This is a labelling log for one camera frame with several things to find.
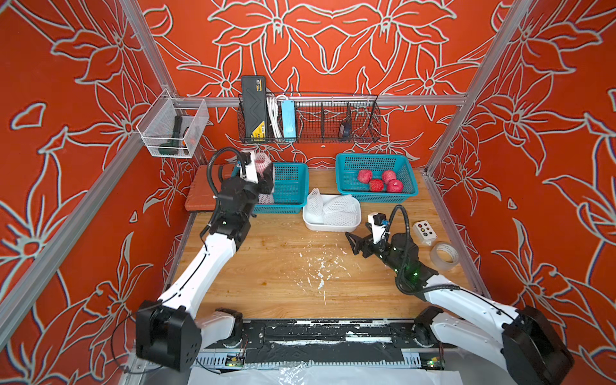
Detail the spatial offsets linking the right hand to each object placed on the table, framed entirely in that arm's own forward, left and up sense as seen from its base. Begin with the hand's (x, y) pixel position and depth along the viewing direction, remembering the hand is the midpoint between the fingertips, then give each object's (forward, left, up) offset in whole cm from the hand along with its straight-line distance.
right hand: (351, 229), depth 79 cm
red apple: (+36, -22, -11) cm, 44 cm away
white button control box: (+8, -32, -14) cm, 36 cm away
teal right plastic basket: (+51, -6, -18) cm, 55 cm away
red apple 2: (+30, -24, -11) cm, 40 cm away
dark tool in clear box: (+23, +62, +18) cm, 68 cm away
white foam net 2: (+16, +12, -7) cm, 22 cm away
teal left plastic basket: (+32, +24, -17) cm, 44 cm away
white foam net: (+15, +2, -9) cm, 18 cm away
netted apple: (+36, -11, -11) cm, 39 cm away
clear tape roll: (+2, -39, -15) cm, 42 cm away
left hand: (+12, +29, +19) cm, 37 cm away
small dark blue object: (+35, 0, +15) cm, 38 cm away
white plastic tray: (+11, +12, -13) cm, 21 cm away
